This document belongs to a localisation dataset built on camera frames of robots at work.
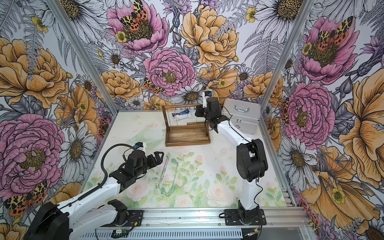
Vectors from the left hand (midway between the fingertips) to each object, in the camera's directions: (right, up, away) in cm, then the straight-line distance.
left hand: (157, 159), depth 86 cm
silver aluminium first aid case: (+54, +26, +16) cm, 62 cm away
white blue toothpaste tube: (+11, +27, +30) cm, 42 cm away
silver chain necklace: (0, -15, -2) cm, 15 cm away
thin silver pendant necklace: (+7, -18, -3) cm, 19 cm away
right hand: (+22, +29, +7) cm, 37 cm away
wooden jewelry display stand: (+20, +13, +23) cm, 33 cm away
